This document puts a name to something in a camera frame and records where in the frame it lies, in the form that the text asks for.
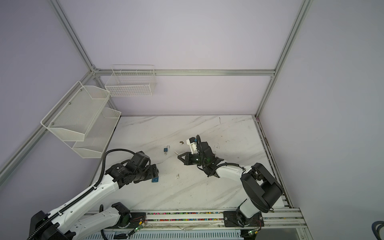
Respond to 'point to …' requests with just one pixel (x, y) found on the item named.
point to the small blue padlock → (166, 149)
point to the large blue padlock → (155, 179)
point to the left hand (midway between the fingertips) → (151, 174)
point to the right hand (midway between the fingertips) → (177, 157)
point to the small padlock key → (165, 153)
